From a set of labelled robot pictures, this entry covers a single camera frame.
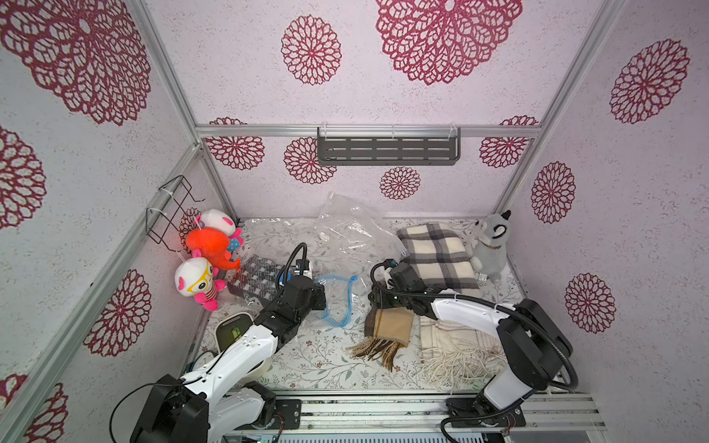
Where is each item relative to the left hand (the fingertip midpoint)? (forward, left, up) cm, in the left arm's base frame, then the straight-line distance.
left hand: (320, 286), depth 85 cm
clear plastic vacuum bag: (+26, -6, -12) cm, 29 cm away
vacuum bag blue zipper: (+4, -9, -3) cm, 10 cm away
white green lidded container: (-11, +27, -6) cm, 30 cm away
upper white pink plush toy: (+23, +37, +6) cm, 44 cm away
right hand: (+1, -17, -5) cm, 17 cm away
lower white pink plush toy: (-1, +36, +7) cm, 36 cm away
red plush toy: (+11, +34, +7) cm, 37 cm away
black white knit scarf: (+7, +23, -6) cm, 25 cm away
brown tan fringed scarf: (-11, -21, -7) cm, 25 cm away
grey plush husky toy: (+17, -57, -1) cm, 59 cm away
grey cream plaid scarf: (+19, -43, -10) cm, 48 cm away
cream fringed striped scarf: (-19, -40, -8) cm, 44 cm away
